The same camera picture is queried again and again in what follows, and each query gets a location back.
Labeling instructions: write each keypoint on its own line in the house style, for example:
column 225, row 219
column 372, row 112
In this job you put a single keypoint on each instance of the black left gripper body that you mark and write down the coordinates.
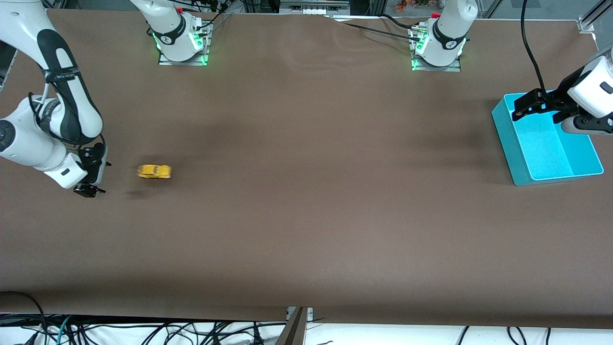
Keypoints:
column 557, row 101

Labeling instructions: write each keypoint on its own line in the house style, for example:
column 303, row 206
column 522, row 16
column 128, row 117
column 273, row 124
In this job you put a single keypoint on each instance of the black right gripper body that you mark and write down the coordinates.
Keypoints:
column 94, row 158

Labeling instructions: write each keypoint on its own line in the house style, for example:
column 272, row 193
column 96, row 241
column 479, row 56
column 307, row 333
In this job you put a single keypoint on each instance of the yellow beetle toy car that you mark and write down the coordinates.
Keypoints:
column 154, row 171

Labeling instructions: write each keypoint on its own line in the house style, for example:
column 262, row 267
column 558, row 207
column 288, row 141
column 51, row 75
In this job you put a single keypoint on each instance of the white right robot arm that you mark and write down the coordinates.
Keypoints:
column 28, row 143

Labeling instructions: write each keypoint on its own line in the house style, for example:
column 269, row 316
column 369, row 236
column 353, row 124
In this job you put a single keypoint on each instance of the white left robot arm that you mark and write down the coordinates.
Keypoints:
column 450, row 28

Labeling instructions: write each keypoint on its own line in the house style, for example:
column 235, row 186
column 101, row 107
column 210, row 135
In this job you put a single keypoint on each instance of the turquoise plastic bin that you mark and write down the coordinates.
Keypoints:
column 550, row 153

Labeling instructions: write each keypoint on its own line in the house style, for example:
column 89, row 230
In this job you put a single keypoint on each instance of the small orange background object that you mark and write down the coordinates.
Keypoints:
column 401, row 5

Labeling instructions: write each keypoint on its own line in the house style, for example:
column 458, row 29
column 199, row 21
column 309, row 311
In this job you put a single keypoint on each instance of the white power strip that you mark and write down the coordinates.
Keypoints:
column 313, row 10

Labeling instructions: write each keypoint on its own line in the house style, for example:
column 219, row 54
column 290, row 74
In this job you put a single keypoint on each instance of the aluminium frame corner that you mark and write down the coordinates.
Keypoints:
column 585, row 25

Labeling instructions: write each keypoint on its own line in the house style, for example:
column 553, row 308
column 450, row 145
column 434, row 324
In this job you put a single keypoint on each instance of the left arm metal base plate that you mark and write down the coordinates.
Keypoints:
column 452, row 68

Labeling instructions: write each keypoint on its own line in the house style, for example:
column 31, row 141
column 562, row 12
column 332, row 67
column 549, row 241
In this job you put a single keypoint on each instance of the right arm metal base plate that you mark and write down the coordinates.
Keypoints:
column 165, row 61

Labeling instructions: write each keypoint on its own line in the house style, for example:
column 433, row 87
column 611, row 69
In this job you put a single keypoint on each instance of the dark table support post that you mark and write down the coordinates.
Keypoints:
column 293, row 330

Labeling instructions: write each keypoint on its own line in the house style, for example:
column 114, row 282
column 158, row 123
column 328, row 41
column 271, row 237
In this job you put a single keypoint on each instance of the silver table edge bracket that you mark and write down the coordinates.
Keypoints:
column 310, row 314

